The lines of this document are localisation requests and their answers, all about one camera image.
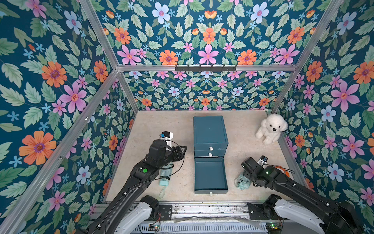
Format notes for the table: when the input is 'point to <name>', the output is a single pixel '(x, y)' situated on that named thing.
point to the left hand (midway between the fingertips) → (185, 147)
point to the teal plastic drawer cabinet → (210, 143)
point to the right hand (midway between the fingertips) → (248, 173)
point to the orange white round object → (288, 173)
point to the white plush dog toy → (271, 129)
